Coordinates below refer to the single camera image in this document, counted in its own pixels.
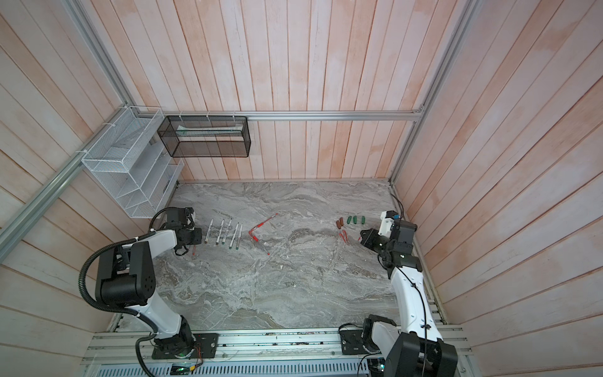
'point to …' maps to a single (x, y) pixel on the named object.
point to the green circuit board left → (180, 368)
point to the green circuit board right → (376, 365)
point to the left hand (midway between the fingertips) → (195, 238)
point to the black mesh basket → (206, 137)
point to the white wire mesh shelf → (138, 172)
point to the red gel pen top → (262, 223)
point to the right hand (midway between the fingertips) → (363, 230)
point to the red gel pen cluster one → (194, 250)
